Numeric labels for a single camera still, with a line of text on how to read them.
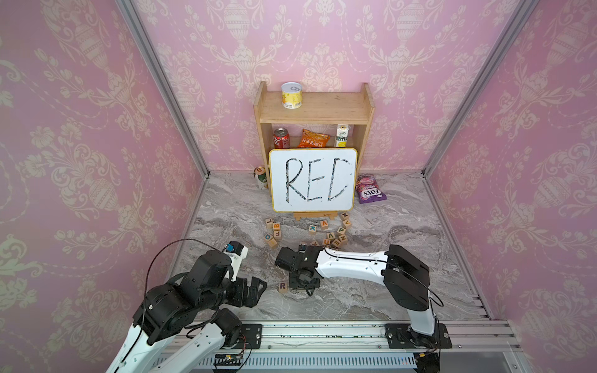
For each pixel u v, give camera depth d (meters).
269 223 0.99
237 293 0.54
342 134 0.90
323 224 0.99
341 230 0.97
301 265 0.61
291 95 0.79
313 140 0.98
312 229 0.97
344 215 1.01
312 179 0.94
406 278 0.47
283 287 0.82
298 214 1.00
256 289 0.55
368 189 1.10
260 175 1.06
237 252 0.56
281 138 0.90
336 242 0.93
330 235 0.95
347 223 0.99
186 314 0.41
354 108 0.83
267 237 0.95
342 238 0.94
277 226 0.97
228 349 0.71
